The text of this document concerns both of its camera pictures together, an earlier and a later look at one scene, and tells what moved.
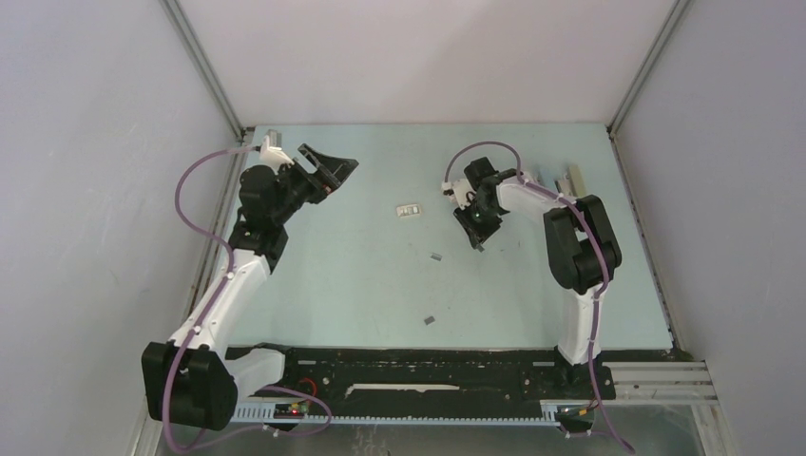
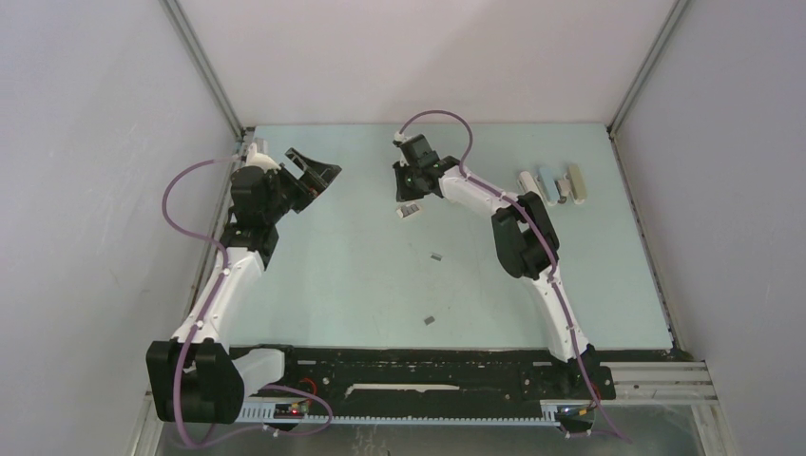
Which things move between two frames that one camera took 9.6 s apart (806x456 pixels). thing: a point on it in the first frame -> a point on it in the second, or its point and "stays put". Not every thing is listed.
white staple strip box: (408, 210) stays put
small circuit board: (291, 410) stays put
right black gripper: (476, 234) -> (403, 194)
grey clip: (577, 180) stays put
